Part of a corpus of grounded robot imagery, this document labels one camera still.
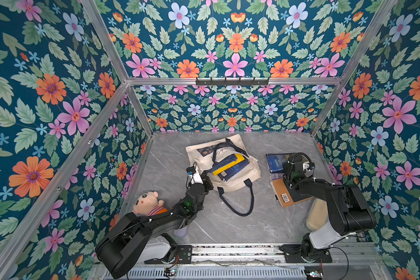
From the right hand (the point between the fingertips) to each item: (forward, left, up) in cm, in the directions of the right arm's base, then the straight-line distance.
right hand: (290, 160), depth 95 cm
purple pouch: (-38, +55, -6) cm, 67 cm away
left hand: (-13, +44, +7) cm, 47 cm away
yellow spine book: (-2, +35, -4) cm, 35 cm away
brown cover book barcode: (-18, +7, -6) cm, 20 cm away
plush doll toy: (-27, +72, 0) cm, 77 cm away
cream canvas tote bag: (-5, +48, +10) cm, 49 cm away
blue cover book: (+1, +8, -3) cm, 8 cm away
